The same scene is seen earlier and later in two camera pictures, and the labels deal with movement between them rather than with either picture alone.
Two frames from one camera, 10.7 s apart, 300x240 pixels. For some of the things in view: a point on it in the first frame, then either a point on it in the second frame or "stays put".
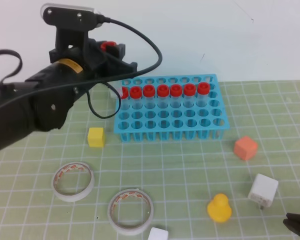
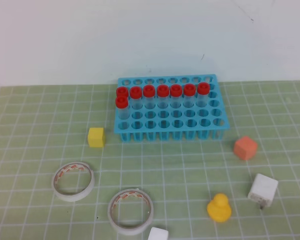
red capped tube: (105, 45) -> (122, 103)
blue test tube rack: (175, 109) stays put
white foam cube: (158, 234) stays put
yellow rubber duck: (219, 210) stays put
